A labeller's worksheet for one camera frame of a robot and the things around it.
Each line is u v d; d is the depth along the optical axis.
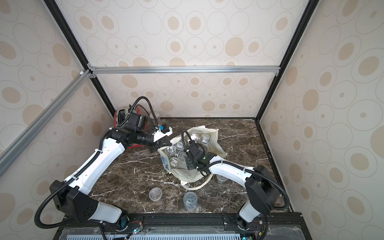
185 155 0.87
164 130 0.61
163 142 0.68
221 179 0.83
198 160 0.61
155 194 0.78
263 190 0.43
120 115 0.99
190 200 0.74
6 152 0.52
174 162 0.84
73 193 0.41
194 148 0.65
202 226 0.73
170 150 0.87
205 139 0.92
